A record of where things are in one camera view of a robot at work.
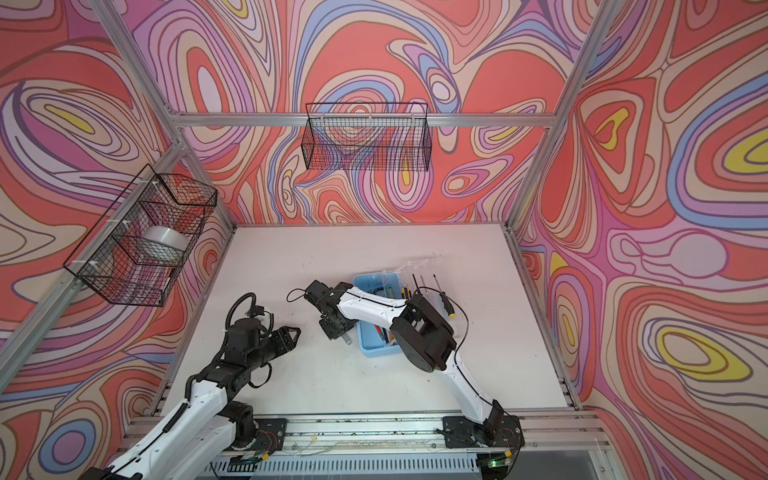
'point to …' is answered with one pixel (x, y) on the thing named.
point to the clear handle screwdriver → (347, 338)
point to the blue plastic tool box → (376, 340)
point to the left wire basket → (108, 262)
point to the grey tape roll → (163, 243)
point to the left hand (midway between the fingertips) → (298, 331)
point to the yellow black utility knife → (402, 293)
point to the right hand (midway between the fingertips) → (344, 334)
